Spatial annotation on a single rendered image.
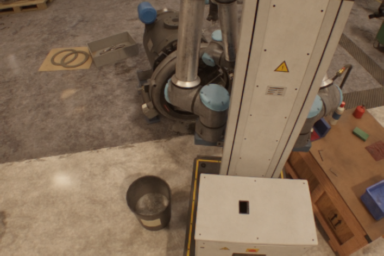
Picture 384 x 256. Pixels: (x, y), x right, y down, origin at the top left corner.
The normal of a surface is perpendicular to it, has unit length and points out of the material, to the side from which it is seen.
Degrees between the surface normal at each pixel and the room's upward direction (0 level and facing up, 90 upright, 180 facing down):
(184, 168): 0
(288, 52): 90
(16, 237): 0
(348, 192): 0
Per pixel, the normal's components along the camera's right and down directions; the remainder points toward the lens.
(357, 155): 0.00, -0.69
